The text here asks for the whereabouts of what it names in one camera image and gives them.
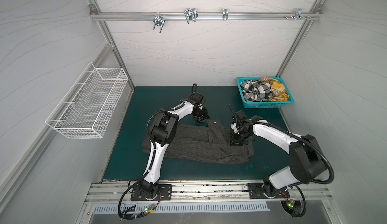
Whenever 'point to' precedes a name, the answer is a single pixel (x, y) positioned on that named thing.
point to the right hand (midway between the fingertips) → (233, 140)
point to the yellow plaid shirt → (278, 92)
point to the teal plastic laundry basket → (262, 104)
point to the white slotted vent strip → (185, 208)
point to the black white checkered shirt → (256, 91)
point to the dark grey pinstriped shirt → (206, 141)
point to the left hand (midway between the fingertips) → (211, 117)
